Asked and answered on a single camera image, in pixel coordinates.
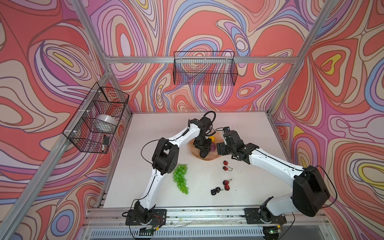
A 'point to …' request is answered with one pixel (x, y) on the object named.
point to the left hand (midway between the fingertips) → (208, 148)
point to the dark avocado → (203, 153)
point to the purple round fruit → (212, 147)
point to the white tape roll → (106, 119)
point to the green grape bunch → (179, 175)
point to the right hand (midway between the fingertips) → (224, 148)
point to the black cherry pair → (214, 191)
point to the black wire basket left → (92, 128)
